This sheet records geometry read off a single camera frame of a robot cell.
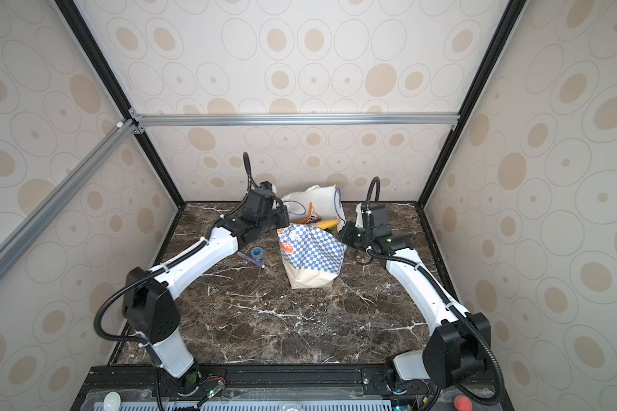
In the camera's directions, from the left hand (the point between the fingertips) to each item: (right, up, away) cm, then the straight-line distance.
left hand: (298, 210), depth 83 cm
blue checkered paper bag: (+5, -12, +1) cm, 13 cm away
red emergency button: (+45, -52, -15) cm, 70 cm away
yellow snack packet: (+9, -4, 0) cm, 10 cm away
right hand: (+16, -6, -1) cm, 18 cm away
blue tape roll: (-17, -16, +18) cm, 30 cm away
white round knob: (-50, -53, -13) cm, 74 cm away
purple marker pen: (-19, -18, +17) cm, 32 cm away
